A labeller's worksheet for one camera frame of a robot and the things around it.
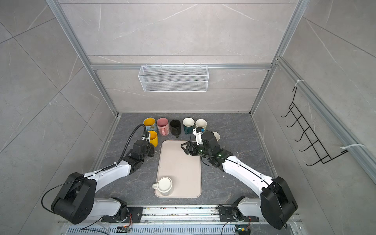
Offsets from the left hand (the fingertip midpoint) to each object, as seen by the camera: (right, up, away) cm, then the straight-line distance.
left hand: (150, 140), depth 90 cm
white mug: (+12, -23, -14) cm, 29 cm away
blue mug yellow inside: (-4, +10, +15) cm, 18 cm away
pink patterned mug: (+7, +8, +8) cm, 13 cm away
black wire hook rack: (+82, +3, -25) cm, 85 cm away
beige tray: (+22, -18, -2) cm, 29 cm away
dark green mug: (+24, +11, +14) cm, 30 cm away
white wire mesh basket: (+4, +42, +11) cm, 44 cm away
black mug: (+15, +8, +11) cm, 21 cm away
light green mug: (+33, +12, +11) cm, 37 cm away
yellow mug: (+2, +1, 0) cm, 3 cm away
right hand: (+23, -1, -11) cm, 25 cm away
